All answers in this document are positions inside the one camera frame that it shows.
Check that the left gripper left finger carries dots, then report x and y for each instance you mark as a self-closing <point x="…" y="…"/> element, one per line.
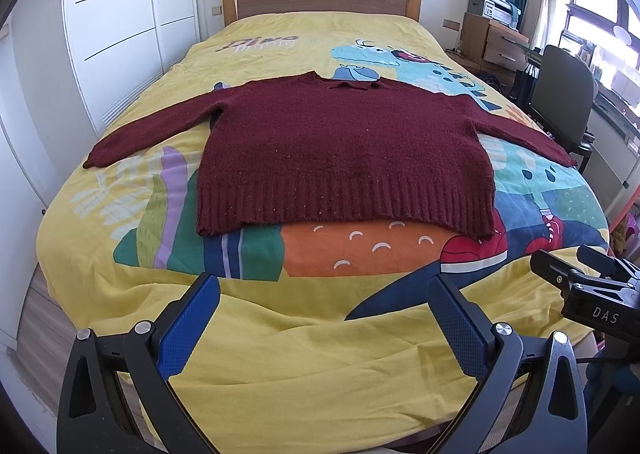
<point x="94" y="416"/>

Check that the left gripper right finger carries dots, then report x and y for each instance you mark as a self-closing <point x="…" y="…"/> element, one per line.
<point x="551" y="413"/>

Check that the maroon knit sweater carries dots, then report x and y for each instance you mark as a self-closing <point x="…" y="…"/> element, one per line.
<point x="305" y="148"/>

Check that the grey office chair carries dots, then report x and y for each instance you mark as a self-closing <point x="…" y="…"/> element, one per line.
<point x="562" y="101"/>

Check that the wooden drawer cabinet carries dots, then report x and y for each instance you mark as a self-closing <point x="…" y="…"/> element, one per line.
<point x="497" y="49"/>

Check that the grey printer on cabinet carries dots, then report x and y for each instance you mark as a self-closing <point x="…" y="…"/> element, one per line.
<point x="501" y="11"/>

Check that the white wardrobe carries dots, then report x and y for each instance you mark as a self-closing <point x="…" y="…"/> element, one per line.
<point x="119" y="47"/>

